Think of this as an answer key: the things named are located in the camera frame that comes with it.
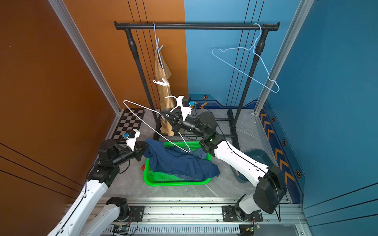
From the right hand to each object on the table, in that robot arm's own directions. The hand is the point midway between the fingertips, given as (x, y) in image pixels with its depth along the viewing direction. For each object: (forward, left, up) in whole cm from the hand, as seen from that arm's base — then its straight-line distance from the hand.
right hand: (164, 112), depth 60 cm
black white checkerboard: (+32, +37, -39) cm, 63 cm away
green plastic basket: (-11, +11, -42) cm, 45 cm away
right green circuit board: (-35, -40, -44) cm, 69 cm away
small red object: (-5, +19, -42) cm, 46 cm away
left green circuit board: (-36, +24, -47) cm, 64 cm away
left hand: (-1, +10, -19) cm, 22 cm away
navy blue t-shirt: (-8, -3, -31) cm, 32 cm away
